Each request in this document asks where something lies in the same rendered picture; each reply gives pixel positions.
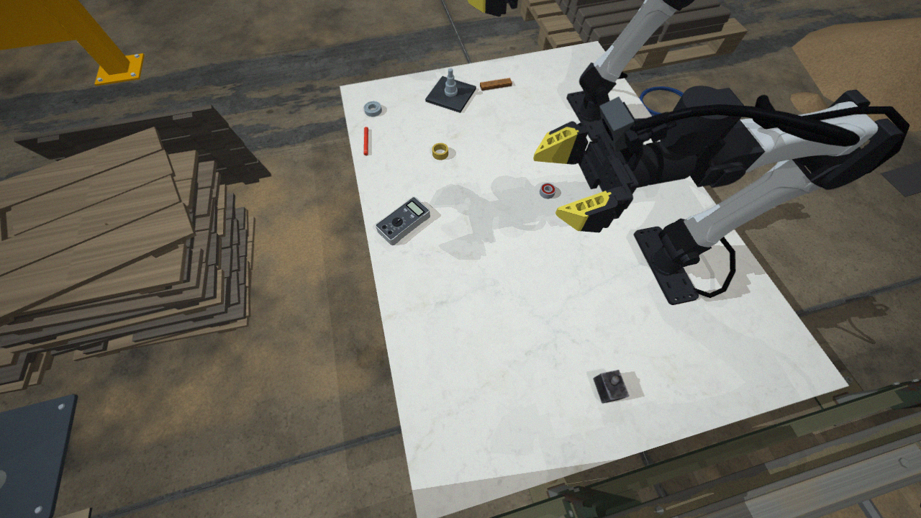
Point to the yellow sleeve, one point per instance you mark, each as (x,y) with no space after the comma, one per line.
(440,146)

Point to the grey multimeter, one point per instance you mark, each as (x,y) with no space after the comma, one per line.
(403,220)

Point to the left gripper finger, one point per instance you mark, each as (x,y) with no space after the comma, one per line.
(557,147)
(574,213)

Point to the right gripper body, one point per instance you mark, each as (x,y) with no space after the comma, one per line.
(499,7)

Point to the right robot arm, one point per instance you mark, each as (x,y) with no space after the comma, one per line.
(600,77)

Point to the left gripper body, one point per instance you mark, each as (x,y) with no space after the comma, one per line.
(613,176)

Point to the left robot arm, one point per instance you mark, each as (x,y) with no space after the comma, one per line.
(727,148)

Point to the brown rectangular block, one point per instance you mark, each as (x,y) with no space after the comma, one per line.
(501,83)

